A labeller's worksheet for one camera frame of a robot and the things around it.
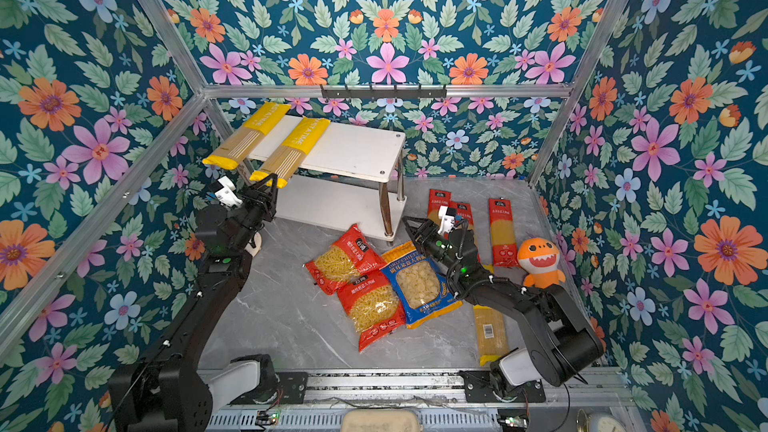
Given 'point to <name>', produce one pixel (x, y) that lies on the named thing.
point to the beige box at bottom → (382, 420)
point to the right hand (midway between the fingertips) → (404, 221)
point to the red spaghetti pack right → (502, 232)
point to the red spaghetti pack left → (437, 199)
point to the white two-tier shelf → (349, 181)
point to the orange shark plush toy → (539, 258)
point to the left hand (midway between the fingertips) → (277, 167)
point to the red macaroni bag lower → (374, 307)
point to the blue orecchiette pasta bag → (420, 283)
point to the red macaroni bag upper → (350, 257)
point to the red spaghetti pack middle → (464, 211)
